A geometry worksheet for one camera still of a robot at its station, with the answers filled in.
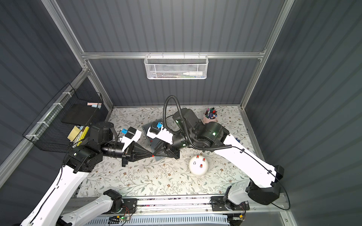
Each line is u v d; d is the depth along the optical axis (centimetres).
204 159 78
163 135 46
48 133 66
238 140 42
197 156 79
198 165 77
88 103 84
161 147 48
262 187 40
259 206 74
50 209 37
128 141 48
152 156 53
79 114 78
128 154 48
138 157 54
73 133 69
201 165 76
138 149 53
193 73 91
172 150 46
